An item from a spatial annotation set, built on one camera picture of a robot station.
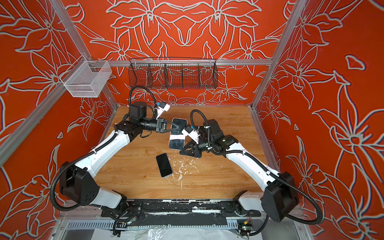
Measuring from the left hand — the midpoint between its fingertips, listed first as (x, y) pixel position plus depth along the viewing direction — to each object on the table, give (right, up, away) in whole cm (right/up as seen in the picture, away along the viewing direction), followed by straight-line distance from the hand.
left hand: (177, 127), depth 67 cm
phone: (0, -5, 0) cm, 5 cm away
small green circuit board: (+32, -46, +2) cm, 57 cm away
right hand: (+1, -11, +1) cm, 12 cm away
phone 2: (-9, -23, +18) cm, 31 cm away
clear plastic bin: (-60, +30, +24) cm, 71 cm away
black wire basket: (-6, +36, +32) cm, 48 cm away
